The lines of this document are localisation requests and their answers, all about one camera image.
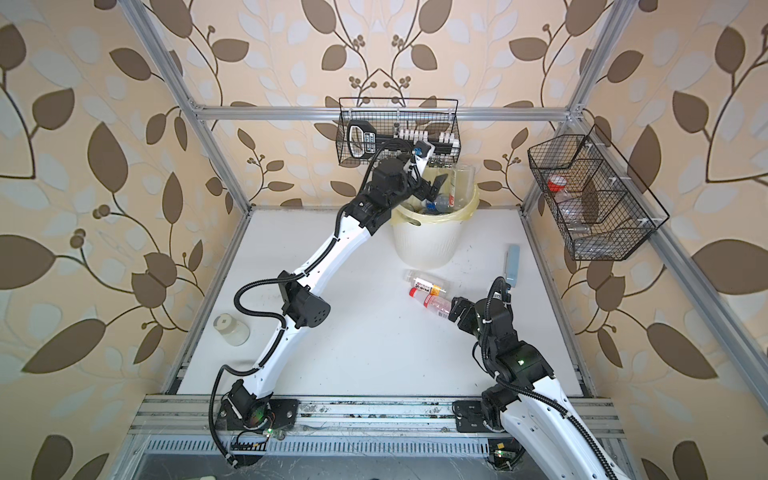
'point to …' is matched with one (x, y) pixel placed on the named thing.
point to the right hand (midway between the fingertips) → (468, 310)
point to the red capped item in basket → (556, 183)
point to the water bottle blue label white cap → (440, 204)
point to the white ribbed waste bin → (428, 245)
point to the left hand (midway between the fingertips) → (434, 159)
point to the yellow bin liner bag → (411, 211)
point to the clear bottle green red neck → (463, 181)
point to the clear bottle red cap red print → (438, 305)
